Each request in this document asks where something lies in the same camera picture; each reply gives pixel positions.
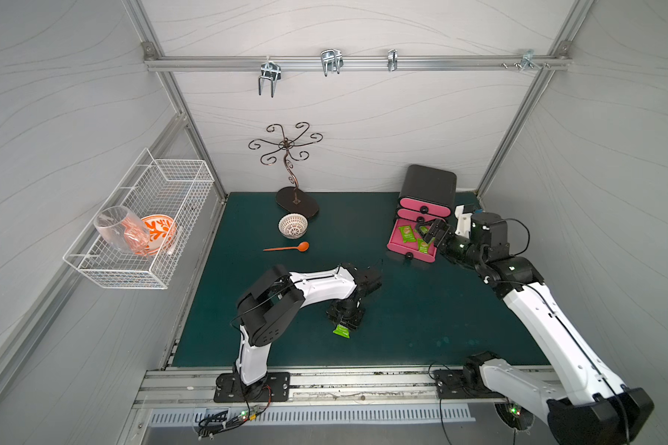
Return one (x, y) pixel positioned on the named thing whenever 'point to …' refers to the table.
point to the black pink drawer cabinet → (429, 194)
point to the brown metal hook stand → (293, 200)
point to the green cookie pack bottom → (341, 330)
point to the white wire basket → (177, 188)
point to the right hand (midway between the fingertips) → (425, 231)
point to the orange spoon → (302, 247)
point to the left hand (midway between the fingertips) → (346, 328)
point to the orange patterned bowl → (162, 232)
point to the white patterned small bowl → (292, 225)
